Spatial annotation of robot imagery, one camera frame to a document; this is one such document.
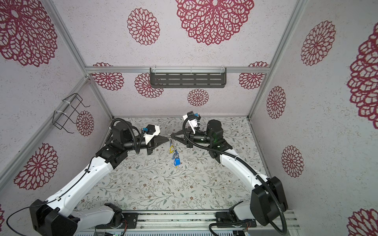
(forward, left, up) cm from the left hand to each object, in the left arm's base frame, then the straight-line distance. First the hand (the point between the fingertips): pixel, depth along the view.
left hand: (166, 140), depth 68 cm
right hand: (-1, -3, +5) cm, 6 cm away
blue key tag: (-6, -4, -6) cm, 10 cm away
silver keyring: (-1, -2, +4) cm, 5 cm away
